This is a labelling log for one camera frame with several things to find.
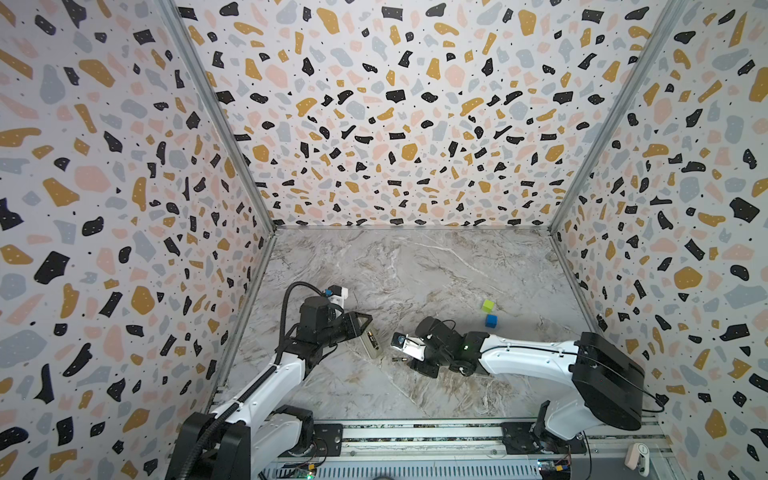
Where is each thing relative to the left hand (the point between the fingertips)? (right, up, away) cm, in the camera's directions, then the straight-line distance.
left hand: (370, 314), depth 82 cm
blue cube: (+37, -5, +13) cm, 40 cm away
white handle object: (+65, -32, -11) cm, 73 cm away
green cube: (+37, 0, +16) cm, 40 cm away
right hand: (+10, -10, +1) cm, 14 cm away
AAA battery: (+7, -14, +6) cm, 17 cm away
